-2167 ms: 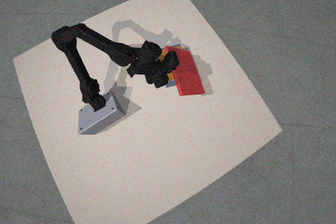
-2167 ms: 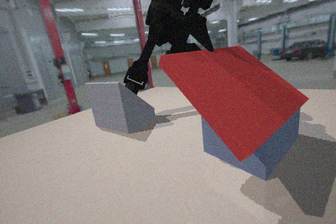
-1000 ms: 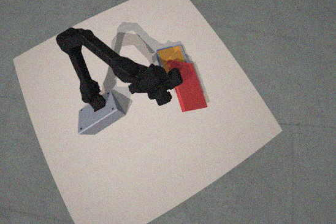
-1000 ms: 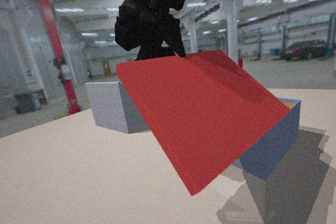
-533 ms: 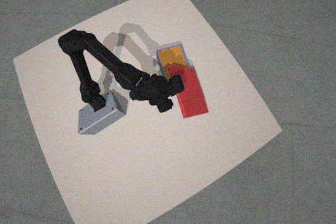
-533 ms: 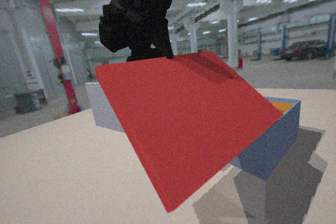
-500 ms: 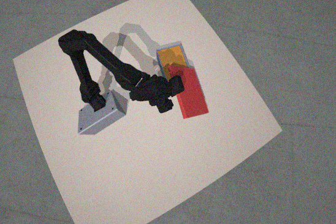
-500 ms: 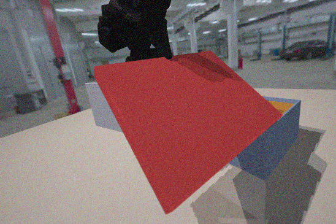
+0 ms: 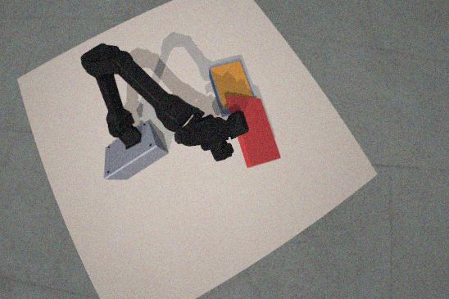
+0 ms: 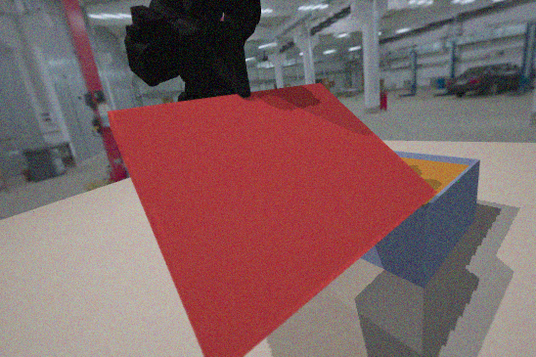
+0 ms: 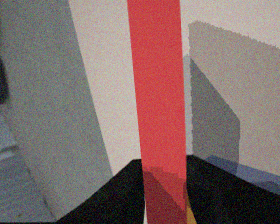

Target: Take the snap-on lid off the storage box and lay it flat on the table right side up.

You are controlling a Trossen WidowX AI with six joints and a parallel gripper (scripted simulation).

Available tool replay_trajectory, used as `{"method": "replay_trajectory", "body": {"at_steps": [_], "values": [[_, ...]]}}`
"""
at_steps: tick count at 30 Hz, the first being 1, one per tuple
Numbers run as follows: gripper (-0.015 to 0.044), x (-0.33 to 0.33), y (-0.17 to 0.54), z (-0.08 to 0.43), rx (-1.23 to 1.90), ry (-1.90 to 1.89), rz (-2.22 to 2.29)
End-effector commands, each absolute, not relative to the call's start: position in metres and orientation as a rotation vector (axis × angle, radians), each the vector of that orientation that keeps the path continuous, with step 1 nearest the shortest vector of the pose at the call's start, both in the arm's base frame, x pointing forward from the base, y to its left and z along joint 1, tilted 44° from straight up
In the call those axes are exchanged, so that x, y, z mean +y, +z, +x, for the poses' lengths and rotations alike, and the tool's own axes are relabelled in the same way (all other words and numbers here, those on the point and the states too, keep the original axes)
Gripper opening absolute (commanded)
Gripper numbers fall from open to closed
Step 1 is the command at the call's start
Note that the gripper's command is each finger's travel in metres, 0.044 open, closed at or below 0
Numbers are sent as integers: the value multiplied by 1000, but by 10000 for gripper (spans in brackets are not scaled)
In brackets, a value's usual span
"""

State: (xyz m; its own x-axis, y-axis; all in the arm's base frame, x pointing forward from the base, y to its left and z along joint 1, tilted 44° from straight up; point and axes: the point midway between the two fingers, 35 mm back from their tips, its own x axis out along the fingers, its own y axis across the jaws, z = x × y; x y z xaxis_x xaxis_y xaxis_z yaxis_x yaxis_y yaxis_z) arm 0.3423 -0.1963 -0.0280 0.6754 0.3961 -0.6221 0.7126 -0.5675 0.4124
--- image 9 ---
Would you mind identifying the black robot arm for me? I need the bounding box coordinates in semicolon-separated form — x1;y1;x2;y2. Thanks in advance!
80;43;234;161

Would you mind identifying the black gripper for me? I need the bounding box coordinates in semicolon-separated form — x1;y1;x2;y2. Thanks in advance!
201;111;249;151

